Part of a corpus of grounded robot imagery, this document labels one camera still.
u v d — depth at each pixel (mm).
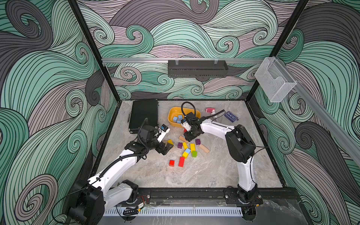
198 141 925
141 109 1165
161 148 715
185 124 894
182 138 934
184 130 899
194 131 805
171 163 836
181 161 859
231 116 1067
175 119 1037
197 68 978
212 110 1104
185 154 870
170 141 950
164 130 701
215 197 745
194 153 893
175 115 1071
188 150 884
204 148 905
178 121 1031
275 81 831
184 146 925
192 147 922
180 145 923
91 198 383
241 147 520
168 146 728
